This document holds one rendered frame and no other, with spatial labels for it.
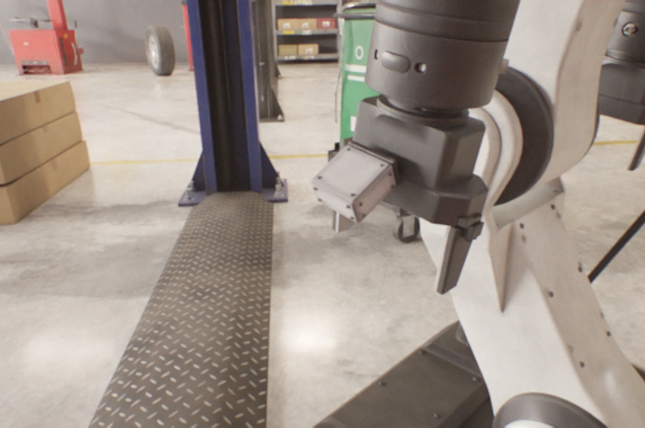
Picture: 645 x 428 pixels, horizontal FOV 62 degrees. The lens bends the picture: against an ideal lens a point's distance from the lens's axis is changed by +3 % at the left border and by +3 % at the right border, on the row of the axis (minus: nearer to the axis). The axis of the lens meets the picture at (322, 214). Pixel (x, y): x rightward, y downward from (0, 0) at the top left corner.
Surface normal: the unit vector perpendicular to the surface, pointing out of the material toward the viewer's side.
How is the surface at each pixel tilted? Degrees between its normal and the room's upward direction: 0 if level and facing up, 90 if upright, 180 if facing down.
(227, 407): 23
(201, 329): 0
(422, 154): 90
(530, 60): 90
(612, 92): 90
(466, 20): 99
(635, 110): 90
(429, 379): 0
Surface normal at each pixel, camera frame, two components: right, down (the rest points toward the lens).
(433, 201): -0.70, 0.26
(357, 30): -0.85, 0.20
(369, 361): -0.02, -0.94
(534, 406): -0.70, -0.49
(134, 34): 0.07, 0.35
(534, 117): -0.04, 0.06
